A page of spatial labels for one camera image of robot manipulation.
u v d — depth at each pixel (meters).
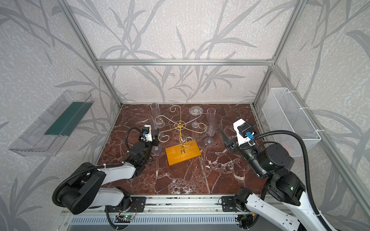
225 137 1.01
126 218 0.71
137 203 0.74
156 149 0.94
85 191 0.42
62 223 0.70
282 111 0.68
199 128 0.81
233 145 0.45
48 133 0.64
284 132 0.36
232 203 0.73
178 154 0.90
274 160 0.34
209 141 0.98
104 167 0.50
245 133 0.38
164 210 0.72
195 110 0.73
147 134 0.71
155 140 0.76
